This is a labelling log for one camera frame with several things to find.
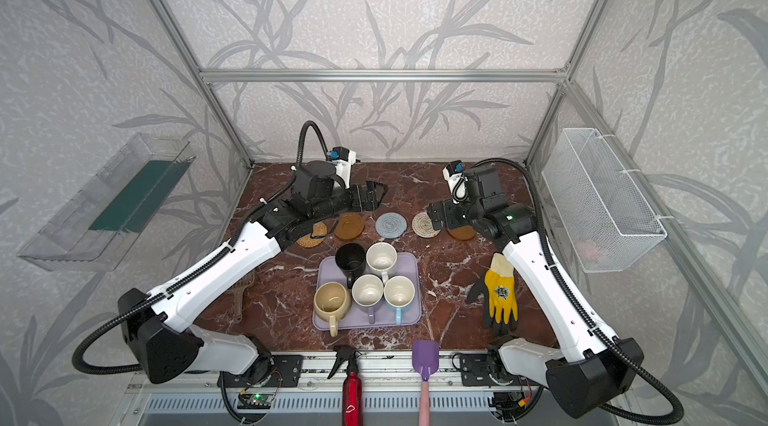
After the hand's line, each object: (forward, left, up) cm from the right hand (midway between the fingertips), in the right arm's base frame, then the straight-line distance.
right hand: (445, 196), depth 75 cm
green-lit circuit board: (-41, +47, -27) cm, 68 cm away
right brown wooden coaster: (+5, -9, -27) cm, 29 cm away
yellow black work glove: (-16, -16, -25) cm, 34 cm away
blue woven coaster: (+8, +15, -27) cm, 32 cm away
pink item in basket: (-12, -35, -6) cm, 37 cm away
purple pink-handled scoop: (-33, +5, -26) cm, 42 cm away
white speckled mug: (-5, +18, -24) cm, 31 cm away
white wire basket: (-13, -31, +8) cm, 35 cm away
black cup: (-7, +26, -21) cm, 35 cm away
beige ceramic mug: (-18, +31, -26) cm, 44 cm away
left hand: (+1, +16, +5) cm, 17 cm away
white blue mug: (-16, +12, -25) cm, 32 cm away
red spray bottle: (-39, +23, -23) cm, 51 cm away
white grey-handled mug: (-15, +21, -25) cm, 36 cm away
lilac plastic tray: (-22, +16, -27) cm, 38 cm away
